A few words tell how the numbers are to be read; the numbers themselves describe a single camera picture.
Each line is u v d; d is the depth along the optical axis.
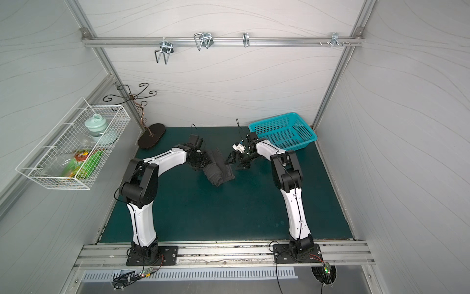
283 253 0.73
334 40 0.77
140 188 0.53
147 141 1.11
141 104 0.86
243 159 0.91
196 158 0.84
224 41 0.80
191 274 0.70
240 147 0.98
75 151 0.65
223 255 0.75
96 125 0.66
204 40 0.76
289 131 1.19
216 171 0.91
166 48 0.78
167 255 0.74
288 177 0.64
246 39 0.79
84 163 0.57
